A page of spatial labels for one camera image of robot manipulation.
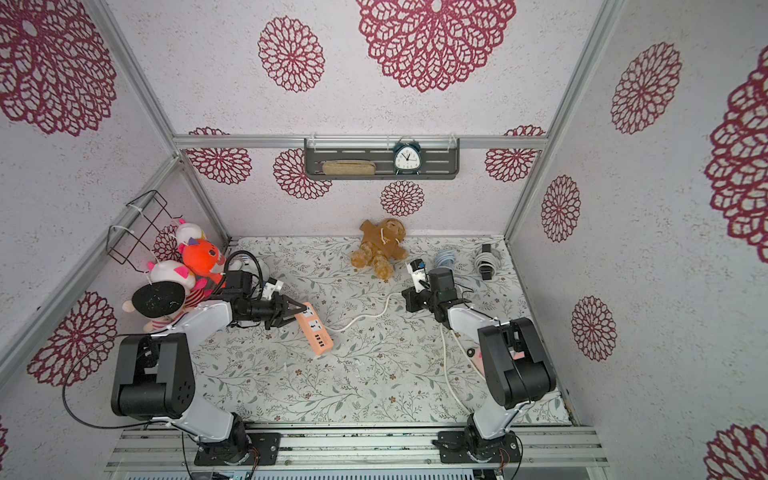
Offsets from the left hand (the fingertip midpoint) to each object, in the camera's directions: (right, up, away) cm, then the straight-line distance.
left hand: (304, 311), depth 87 cm
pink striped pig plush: (-34, +11, -2) cm, 36 cm away
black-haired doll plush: (-35, +5, -11) cm, 37 cm away
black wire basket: (-40, +19, -11) cm, 46 cm away
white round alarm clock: (-23, +14, +11) cm, 29 cm away
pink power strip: (+4, -5, -3) cm, 7 cm away
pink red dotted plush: (+49, -12, 0) cm, 51 cm away
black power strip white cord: (+59, +15, +19) cm, 64 cm away
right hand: (+30, +6, +7) cm, 31 cm away
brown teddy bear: (+22, +21, +22) cm, 37 cm away
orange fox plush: (-30, +16, 0) cm, 34 cm away
